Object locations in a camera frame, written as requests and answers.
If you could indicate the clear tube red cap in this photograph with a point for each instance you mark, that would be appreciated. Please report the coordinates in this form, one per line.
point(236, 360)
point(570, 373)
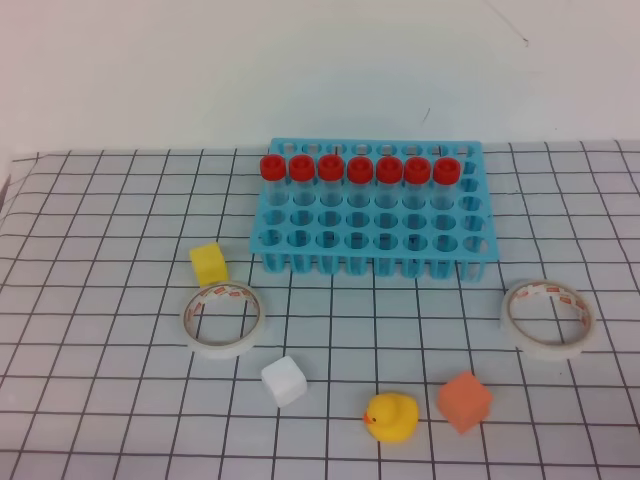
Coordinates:
point(446, 174)

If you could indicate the red-capped tube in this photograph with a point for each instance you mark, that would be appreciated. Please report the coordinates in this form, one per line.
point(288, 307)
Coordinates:
point(273, 172)
point(389, 174)
point(360, 175)
point(302, 175)
point(330, 173)
point(417, 172)

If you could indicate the blue tube rack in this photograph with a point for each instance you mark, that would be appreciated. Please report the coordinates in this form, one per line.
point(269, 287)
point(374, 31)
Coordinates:
point(372, 239)

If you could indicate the white black-grid cloth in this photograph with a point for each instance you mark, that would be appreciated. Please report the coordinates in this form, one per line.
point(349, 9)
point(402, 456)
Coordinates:
point(97, 381)

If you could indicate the yellow foam cube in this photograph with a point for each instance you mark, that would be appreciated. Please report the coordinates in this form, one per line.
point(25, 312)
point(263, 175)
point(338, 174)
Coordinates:
point(209, 264)

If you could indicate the left white tape roll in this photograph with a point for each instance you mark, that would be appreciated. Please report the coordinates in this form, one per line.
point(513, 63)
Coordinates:
point(214, 349)

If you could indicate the white tape roll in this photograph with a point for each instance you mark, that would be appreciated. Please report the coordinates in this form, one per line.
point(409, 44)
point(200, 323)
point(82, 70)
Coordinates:
point(214, 349)
point(537, 348)

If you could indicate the white foam cube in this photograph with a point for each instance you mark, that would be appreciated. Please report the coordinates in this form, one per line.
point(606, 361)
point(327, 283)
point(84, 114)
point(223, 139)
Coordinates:
point(284, 380)

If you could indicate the yellow rubber duck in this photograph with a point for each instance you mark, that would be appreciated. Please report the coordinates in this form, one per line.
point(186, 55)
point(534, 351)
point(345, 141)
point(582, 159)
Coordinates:
point(391, 417)

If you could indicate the orange foam cube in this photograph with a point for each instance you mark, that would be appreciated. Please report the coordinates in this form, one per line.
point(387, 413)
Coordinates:
point(464, 402)

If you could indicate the right white tape roll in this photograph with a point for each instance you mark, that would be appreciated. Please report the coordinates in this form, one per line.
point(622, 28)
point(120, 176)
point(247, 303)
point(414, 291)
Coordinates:
point(537, 348)

